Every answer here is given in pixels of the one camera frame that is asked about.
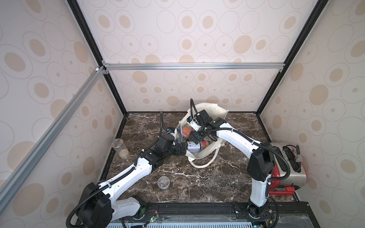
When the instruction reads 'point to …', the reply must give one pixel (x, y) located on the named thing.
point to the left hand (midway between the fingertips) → (185, 144)
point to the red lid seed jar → (187, 131)
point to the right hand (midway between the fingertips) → (202, 131)
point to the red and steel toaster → (296, 159)
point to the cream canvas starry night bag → (211, 116)
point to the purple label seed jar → (192, 147)
